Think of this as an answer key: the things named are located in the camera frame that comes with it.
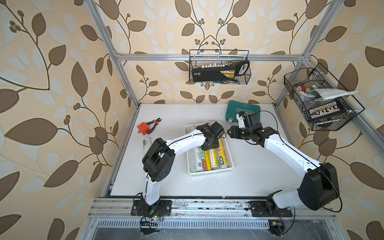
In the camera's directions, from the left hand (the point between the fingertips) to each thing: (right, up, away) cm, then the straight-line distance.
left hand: (216, 146), depth 87 cm
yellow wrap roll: (-5, -7, -1) cm, 9 cm away
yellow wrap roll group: (-2, -3, -3) cm, 5 cm away
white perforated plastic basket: (+8, -9, -3) cm, 12 cm away
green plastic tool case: (+17, +25, +25) cm, 39 cm away
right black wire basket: (+48, +37, -3) cm, 61 cm away
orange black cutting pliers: (-42, +14, +22) cm, 50 cm away
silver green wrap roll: (-11, -7, -5) cm, 13 cm away
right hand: (+8, +9, -2) cm, 13 cm away
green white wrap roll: (-14, -8, -1) cm, 16 cm away
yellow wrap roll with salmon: (+3, -4, -1) cm, 5 cm away
